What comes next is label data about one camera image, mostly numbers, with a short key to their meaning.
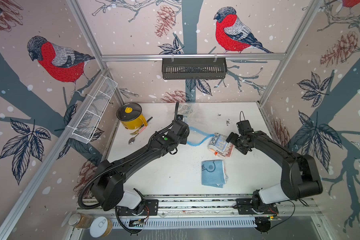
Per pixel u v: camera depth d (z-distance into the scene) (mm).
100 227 645
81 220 633
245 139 658
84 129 829
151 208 730
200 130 849
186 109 1146
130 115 1070
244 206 728
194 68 1039
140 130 1039
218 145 930
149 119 1104
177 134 613
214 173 833
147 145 534
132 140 1003
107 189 408
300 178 437
